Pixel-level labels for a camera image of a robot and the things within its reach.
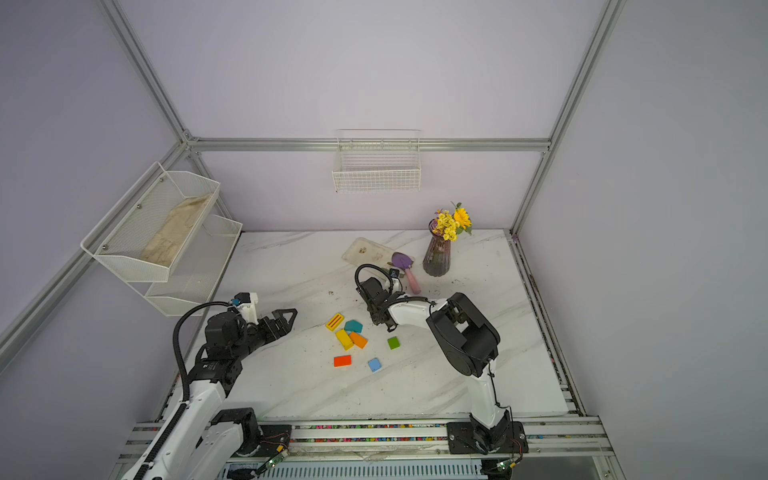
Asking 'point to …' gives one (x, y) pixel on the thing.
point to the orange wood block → (358, 340)
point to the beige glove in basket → (166, 244)
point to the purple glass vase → (436, 262)
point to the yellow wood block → (344, 339)
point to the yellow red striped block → (335, 321)
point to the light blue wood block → (374, 365)
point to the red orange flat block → (342, 361)
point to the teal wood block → (353, 325)
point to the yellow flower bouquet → (450, 225)
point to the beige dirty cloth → (364, 251)
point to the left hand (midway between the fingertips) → (285, 318)
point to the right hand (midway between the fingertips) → (384, 301)
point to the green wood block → (393, 342)
